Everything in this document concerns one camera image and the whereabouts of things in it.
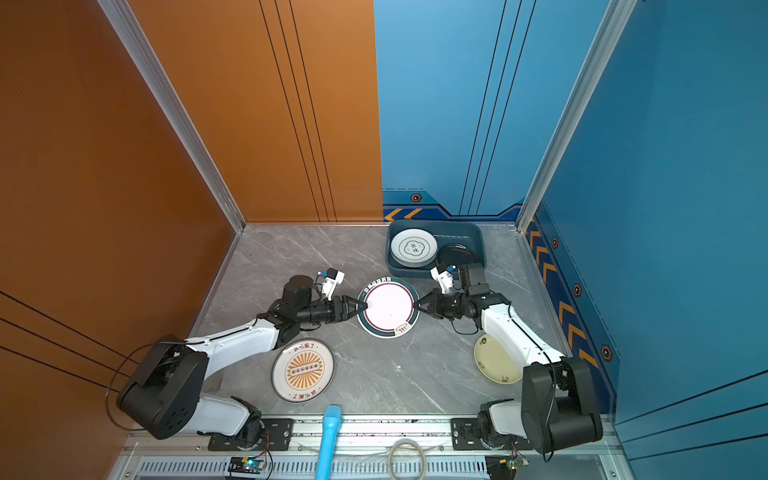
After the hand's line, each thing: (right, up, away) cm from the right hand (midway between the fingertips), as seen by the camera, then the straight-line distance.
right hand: (414, 306), depth 82 cm
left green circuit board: (-41, -36, -11) cm, 56 cm away
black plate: (+17, +14, +24) cm, 32 cm away
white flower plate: (+2, +16, +27) cm, 31 cm away
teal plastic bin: (-5, +9, +19) cm, 21 cm away
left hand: (-14, 0, 0) cm, 14 cm away
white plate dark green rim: (-7, -1, -1) cm, 7 cm away
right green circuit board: (+21, -36, -11) cm, 43 cm away
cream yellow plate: (+24, -17, +3) cm, 29 cm away
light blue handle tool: (-21, -27, -9) cm, 36 cm away
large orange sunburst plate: (-31, -18, +1) cm, 36 cm away
